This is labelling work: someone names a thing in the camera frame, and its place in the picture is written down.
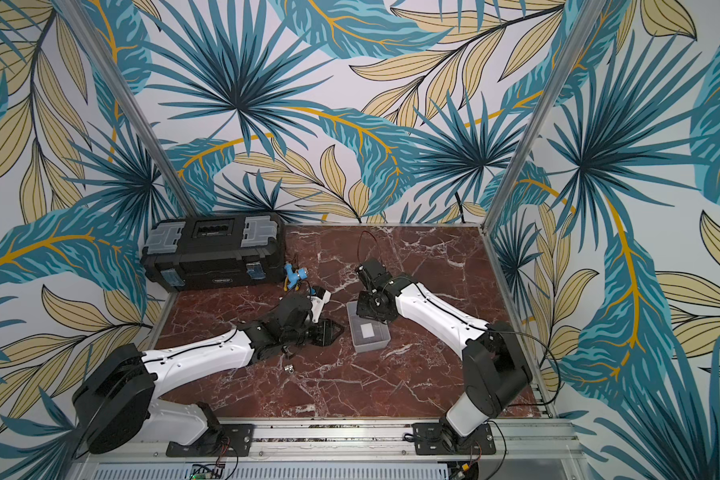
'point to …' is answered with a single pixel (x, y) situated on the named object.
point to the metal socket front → (289, 369)
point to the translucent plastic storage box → (366, 333)
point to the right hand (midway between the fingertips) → (365, 310)
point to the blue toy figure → (293, 277)
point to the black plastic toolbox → (211, 251)
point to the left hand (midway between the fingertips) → (339, 333)
